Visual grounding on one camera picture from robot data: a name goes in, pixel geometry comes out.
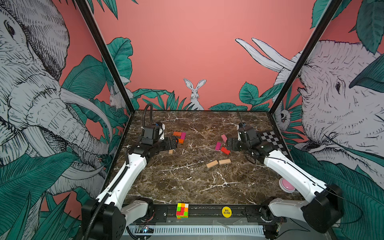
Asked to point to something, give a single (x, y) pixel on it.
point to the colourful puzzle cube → (182, 211)
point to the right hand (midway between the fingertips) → (232, 139)
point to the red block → (224, 150)
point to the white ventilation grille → (194, 230)
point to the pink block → (224, 138)
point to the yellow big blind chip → (226, 212)
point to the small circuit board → (142, 229)
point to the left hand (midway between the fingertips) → (173, 139)
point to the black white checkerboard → (272, 137)
